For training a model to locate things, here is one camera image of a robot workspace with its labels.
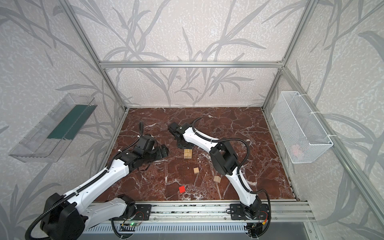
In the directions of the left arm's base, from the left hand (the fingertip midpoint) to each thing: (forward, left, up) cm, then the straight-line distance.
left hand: (165, 148), depth 83 cm
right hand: (+9, -10, -8) cm, 16 cm away
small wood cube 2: (-13, -30, -12) cm, 35 cm away
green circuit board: (-35, +13, -12) cm, 39 cm away
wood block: (+1, -12, -9) cm, 15 cm away
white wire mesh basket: (-6, -63, +23) cm, 67 cm away
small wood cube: (-9, -18, -11) cm, 23 cm away
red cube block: (-19, -10, -12) cm, 24 cm away
